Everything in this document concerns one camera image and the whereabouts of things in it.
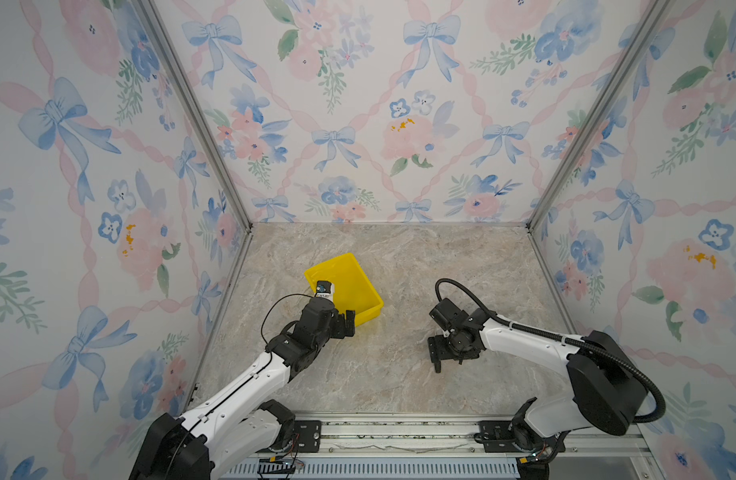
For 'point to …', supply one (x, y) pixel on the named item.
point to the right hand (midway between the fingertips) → (441, 352)
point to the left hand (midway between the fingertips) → (341, 309)
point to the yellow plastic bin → (353, 289)
